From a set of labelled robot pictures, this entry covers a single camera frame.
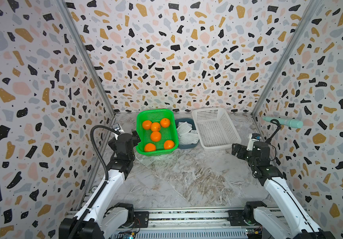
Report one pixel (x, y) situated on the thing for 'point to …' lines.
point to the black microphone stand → (275, 121)
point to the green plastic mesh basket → (144, 118)
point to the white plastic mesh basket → (215, 129)
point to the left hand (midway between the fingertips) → (128, 133)
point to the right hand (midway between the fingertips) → (244, 146)
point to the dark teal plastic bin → (191, 121)
